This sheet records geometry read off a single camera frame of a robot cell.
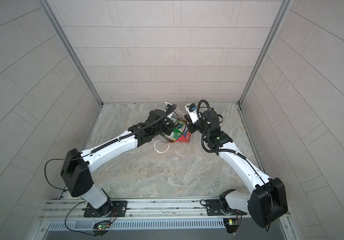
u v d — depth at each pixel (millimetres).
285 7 709
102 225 642
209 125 558
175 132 807
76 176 413
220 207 708
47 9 712
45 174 441
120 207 711
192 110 631
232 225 678
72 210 710
